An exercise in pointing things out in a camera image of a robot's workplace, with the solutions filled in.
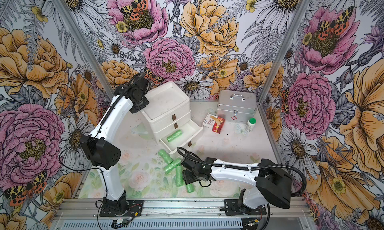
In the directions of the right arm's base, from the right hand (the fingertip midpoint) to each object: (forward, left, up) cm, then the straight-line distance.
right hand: (190, 180), depth 79 cm
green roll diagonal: (+10, +9, -1) cm, 14 cm away
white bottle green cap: (+33, -39, +3) cm, 51 cm away
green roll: (+15, +15, -1) cm, 21 cm away
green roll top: (+29, +10, -1) cm, 30 cm away
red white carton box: (+37, -16, +1) cm, 40 cm away
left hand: (+32, +26, +21) cm, 47 cm away
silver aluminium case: (+42, -31, +10) cm, 53 cm away
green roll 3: (-3, 0, -1) cm, 3 cm away
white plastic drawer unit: (+29, +11, +20) cm, 37 cm away
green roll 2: (+3, +6, -1) cm, 7 cm away
